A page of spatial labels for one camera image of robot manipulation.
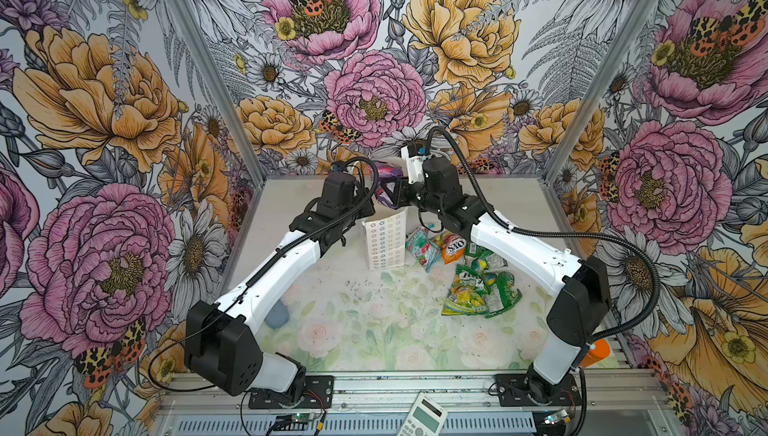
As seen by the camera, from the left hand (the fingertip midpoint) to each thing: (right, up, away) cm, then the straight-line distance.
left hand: (368, 204), depth 81 cm
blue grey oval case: (-26, -31, +5) cm, 41 cm away
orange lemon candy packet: (+25, -13, +10) cm, 30 cm away
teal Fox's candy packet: (+16, -14, +14) cm, 26 cm away
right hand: (+4, +3, -4) cm, 7 cm away
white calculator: (+14, -50, -11) cm, 53 cm away
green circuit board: (-17, -52, -9) cm, 55 cm away
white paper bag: (+5, -9, 0) cm, 10 cm away
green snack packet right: (+37, -25, +3) cm, 45 cm away
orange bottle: (+55, -35, -10) cm, 66 cm away
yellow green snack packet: (+28, -26, +4) cm, 38 cm away
